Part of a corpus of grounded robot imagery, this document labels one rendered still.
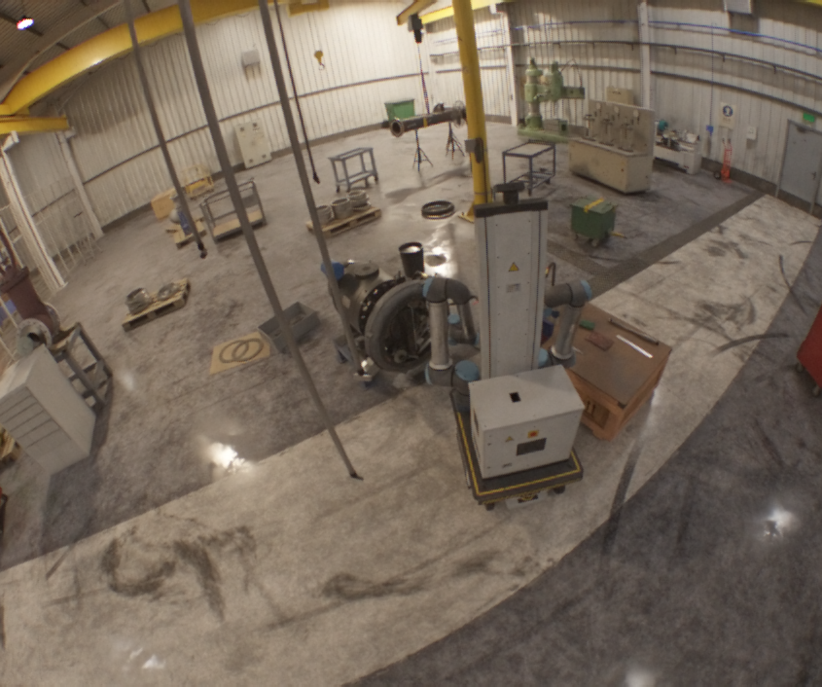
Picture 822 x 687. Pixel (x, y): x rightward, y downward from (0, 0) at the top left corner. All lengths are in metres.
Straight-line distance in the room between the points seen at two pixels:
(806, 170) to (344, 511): 11.72
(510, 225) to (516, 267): 0.22
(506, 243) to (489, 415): 0.85
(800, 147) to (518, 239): 10.41
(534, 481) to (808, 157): 10.66
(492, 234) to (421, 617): 2.11
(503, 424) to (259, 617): 1.96
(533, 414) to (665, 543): 1.37
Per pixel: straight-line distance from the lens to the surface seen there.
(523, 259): 1.86
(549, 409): 2.00
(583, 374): 2.75
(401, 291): 2.70
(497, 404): 2.00
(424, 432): 2.97
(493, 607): 2.40
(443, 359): 2.39
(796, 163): 11.66
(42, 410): 4.55
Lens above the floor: 2.36
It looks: 39 degrees down
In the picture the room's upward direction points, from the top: 11 degrees counter-clockwise
